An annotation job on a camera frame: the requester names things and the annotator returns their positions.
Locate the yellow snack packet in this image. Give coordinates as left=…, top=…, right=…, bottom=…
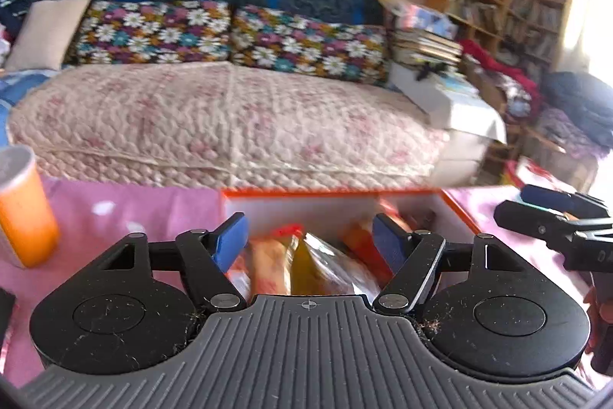
left=289, top=233, right=380, bottom=301

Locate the red yellow cracker packet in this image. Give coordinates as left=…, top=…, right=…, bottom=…
left=225, top=224, right=305, bottom=302

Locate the red snack packet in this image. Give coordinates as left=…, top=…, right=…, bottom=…
left=341, top=197, right=418, bottom=289

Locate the red white gift box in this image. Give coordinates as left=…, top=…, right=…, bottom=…
left=501, top=157, right=575, bottom=193

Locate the wicker chair with clothes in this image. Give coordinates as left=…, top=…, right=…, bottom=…
left=460, top=39, right=612, bottom=193

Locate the orange shoe box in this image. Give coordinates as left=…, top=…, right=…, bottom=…
left=215, top=188, right=480, bottom=266

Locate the pink tablecloth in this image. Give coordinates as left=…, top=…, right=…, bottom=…
left=1, top=179, right=588, bottom=386

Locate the pink quilted sofa cover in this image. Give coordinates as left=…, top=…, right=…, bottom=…
left=7, top=62, right=449, bottom=191

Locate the white box side table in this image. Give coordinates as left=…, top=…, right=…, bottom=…
left=390, top=62, right=507, bottom=188

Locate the orange cylindrical canister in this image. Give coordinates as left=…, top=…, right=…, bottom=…
left=0, top=145, right=60, bottom=268

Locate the black smartphone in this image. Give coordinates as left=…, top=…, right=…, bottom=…
left=0, top=289, right=16, bottom=346

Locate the stack of books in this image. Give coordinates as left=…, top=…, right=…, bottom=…
left=378, top=0, right=462, bottom=71

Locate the right floral cushion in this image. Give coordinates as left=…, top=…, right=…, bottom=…
left=231, top=5, right=388, bottom=85

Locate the floral cushion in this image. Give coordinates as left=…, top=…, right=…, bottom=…
left=231, top=5, right=388, bottom=85
left=75, top=0, right=231, bottom=66

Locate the left floral cushion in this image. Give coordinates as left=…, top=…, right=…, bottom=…
left=75, top=0, right=231, bottom=66

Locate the blue striped bedding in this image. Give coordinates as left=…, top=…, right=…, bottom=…
left=0, top=69, right=58, bottom=147

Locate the beige plain pillow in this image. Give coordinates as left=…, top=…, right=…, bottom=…
left=4, top=0, right=92, bottom=72

